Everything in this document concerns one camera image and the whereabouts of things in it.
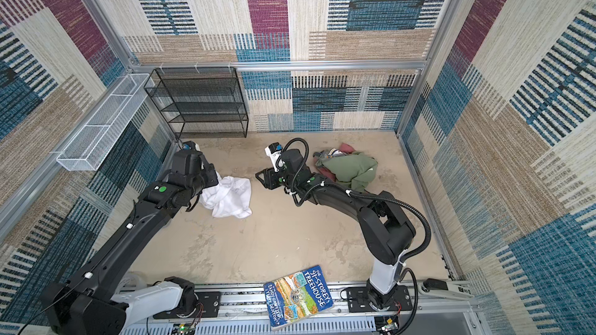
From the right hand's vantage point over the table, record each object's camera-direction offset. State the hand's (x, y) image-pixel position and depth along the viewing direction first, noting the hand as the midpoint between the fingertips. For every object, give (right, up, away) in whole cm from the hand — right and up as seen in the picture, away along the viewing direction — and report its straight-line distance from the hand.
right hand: (261, 176), depth 84 cm
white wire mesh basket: (-49, +11, -13) cm, 51 cm away
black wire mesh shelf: (-32, +32, +25) cm, 52 cm away
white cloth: (-11, -8, +1) cm, 14 cm away
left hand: (-16, +4, -6) cm, 17 cm away
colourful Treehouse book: (+13, -36, -11) cm, 40 cm away
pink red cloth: (+35, +11, +28) cm, 46 cm away
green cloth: (+36, +2, +11) cm, 37 cm away
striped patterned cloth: (+28, +9, +15) cm, 33 cm away
